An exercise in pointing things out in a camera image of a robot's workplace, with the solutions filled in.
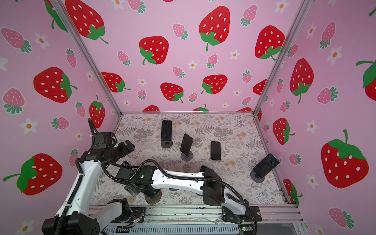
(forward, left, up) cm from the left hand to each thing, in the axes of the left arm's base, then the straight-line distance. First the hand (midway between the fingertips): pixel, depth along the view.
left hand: (129, 148), depth 81 cm
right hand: (-19, -8, -3) cm, 21 cm away
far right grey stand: (-9, -73, -17) cm, 76 cm away
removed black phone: (+9, -51, -16) cm, 54 cm away
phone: (+19, -17, -7) cm, 26 cm away
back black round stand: (+14, -17, -16) cm, 27 cm away
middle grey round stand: (+3, -32, -17) cm, 36 cm away
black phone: (+8, -32, -7) cm, 33 cm away
